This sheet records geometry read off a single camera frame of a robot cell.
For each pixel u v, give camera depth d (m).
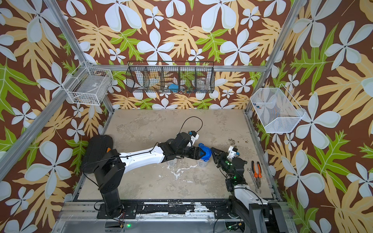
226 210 0.74
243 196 0.55
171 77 0.98
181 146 0.65
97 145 0.92
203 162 0.83
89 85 0.86
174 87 0.95
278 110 0.84
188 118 0.68
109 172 0.46
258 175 0.86
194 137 0.76
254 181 0.84
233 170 0.65
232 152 0.78
